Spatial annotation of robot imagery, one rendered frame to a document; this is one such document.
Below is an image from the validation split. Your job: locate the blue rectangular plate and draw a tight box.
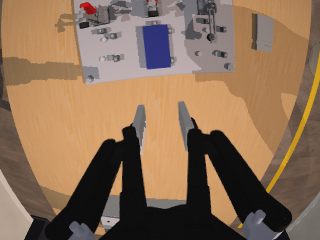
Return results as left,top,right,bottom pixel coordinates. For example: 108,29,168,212
142,24,171,69

